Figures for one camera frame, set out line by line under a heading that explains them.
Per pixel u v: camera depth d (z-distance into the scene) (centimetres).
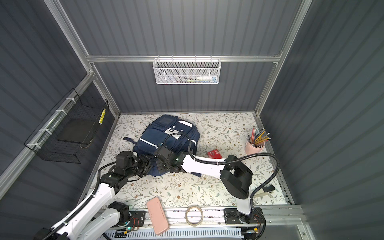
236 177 46
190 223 71
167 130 95
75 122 77
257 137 91
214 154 97
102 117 83
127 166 64
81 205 46
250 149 90
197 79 91
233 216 72
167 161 62
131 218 73
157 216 73
